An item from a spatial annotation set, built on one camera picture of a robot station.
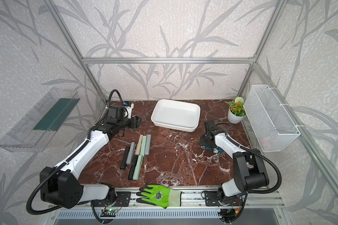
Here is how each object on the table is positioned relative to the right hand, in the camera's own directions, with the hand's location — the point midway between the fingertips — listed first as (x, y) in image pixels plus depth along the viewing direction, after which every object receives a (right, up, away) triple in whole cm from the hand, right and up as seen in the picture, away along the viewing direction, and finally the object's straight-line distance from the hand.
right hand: (204, 141), depth 93 cm
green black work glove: (-28, -25, -19) cm, 42 cm away
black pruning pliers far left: (-51, -9, -6) cm, 52 cm away
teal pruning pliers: (+7, -6, -1) cm, 9 cm away
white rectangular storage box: (-19, +17, +16) cm, 30 cm away
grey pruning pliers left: (-48, -8, -6) cm, 49 cm away
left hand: (-42, +16, -10) cm, 46 cm away
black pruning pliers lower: (-45, -14, -10) cm, 48 cm away
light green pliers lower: (-42, -14, -10) cm, 46 cm away
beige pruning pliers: (-44, -6, -4) cm, 44 cm away
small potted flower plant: (+22, +21, +1) cm, 30 cm away
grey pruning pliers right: (-38, -2, -1) cm, 38 cm away
